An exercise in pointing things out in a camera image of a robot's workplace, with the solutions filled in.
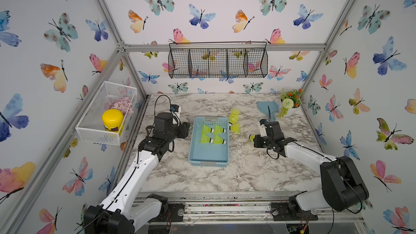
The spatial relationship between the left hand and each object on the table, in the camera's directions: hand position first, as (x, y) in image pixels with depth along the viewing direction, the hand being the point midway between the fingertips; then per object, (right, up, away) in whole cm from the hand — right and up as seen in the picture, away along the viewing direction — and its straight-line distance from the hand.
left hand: (185, 121), depth 79 cm
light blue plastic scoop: (+55, +8, +35) cm, 66 cm away
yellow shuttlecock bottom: (+16, -6, +20) cm, 27 cm away
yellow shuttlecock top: (+26, +2, +25) cm, 36 cm away
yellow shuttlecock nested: (+27, -5, +22) cm, 35 cm away
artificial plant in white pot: (+60, +11, +18) cm, 64 cm away
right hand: (+37, -10, +12) cm, 40 cm away
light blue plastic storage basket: (+11, -19, +12) cm, 25 cm away
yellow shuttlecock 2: (+16, -12, +15) cm, 24 cm away
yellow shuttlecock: (+8, -11, +16) cm, 21 cm away
